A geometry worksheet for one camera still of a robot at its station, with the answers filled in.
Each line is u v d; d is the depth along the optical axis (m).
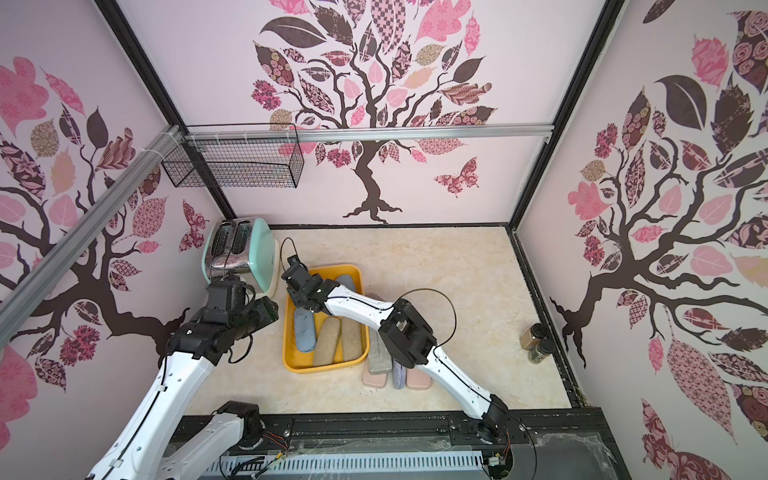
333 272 1.03
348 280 0.97
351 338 0.87
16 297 0.50
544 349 0.78
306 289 0.73
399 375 0.78
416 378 0.81
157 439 0.40
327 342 0.86
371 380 0.80
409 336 0.61
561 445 0.72
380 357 0.80
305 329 0.88
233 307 0.58
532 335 0.82
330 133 0.92
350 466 0.70
